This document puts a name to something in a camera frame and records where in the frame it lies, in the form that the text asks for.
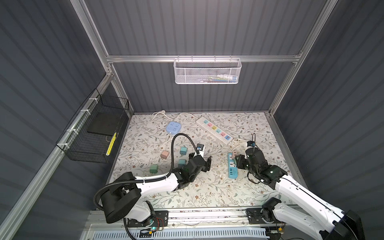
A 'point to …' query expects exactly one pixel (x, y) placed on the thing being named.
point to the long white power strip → (221, 132)
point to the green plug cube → (153, 168)
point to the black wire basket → (91, 134)
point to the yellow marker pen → (113, 138)
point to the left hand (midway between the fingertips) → (205, 155)
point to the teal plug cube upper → (183, 151)
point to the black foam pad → (105, 123)
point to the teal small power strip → (232, 170)
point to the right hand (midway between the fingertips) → (238, 158)
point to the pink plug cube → (164, 154)
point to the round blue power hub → (173, 128)
